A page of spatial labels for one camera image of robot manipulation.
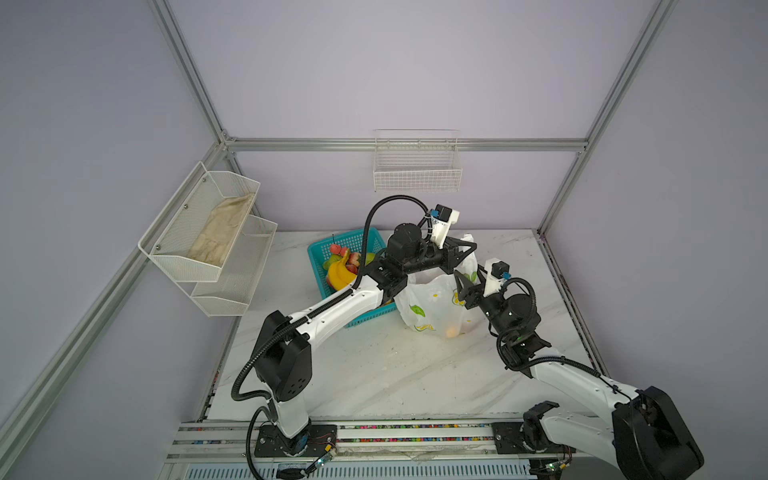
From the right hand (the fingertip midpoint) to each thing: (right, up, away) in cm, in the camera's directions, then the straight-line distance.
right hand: (464, 268), depth 77 cm
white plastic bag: (-9, -9, +1) cm, 13 cm away
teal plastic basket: (-45, +4, +27) cm, 53 cm away
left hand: (+1, +5, -8) cm, 10 cm away
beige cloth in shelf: (-67, +11, +3) cm, 67 cm away
